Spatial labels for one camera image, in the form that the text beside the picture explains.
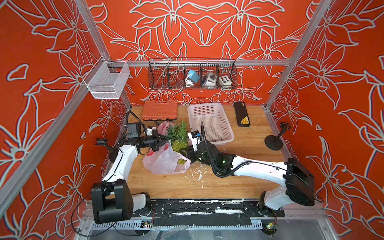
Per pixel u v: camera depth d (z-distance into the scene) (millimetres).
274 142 956
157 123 1073
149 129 777
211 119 1102
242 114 1123
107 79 928
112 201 402
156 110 1100
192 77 839
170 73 1000
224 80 948
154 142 709
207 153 543
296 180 411
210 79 908
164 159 754
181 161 727
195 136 656
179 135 726
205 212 727
